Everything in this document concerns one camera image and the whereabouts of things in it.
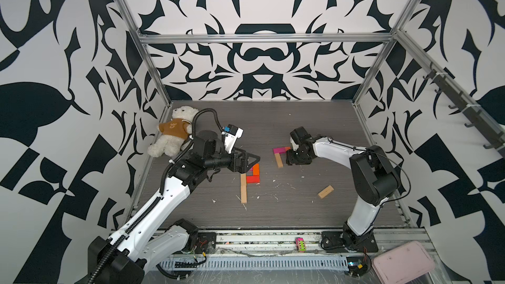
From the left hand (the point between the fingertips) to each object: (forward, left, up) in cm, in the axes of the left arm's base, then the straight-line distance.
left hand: (249, 152), depth 72 cm
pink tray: (-34, -52, -22) cm, 66 cm away
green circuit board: (-33, -37, -25) cm, 56 cm away
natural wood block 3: (-8, +3, -24) cm, 25 cm away
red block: (0, -2, -24) cm, 24 cm away
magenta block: (+14, -16, -23) cm, 31 cm away
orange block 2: (+4, -3, -24) cm, 24 cm away
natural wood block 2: (-2, +3, -24) cm, 24 cm away
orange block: (+15, -19, -22) cm, 33 cm away
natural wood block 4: (-7, -33, -24) cm, 41 cm away
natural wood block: (+8, -14, -22) cm, 28 cm away
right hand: (+10, -20, -23) cm, 32 cm away
